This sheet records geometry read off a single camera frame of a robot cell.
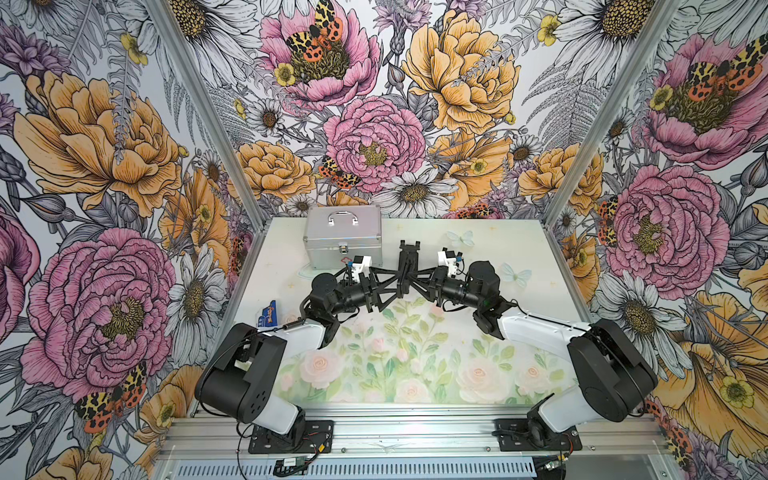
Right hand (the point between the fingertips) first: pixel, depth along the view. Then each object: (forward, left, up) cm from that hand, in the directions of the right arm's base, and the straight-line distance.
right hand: (406, 283), depth 78 cm
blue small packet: (+1, +41, -17) cm, 44 cm away
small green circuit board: (-35, +27, -21) cm, 49 cm away
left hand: (-2, +1, 0) cm, 2 cm away
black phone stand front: (-4, +6, +5) cm, 9 cm away
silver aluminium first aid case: (+25, +21, -7) cm, 34 cm away
